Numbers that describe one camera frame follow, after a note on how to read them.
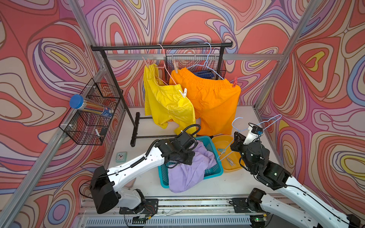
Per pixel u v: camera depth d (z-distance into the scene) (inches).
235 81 25.1
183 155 24.3
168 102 30.5
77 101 24.5
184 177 27.5
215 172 32.4
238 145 23.8
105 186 15.4
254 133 22.2
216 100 29.3
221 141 37.0
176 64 29.4
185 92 25.2
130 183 31.2
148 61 36.9
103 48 23.5
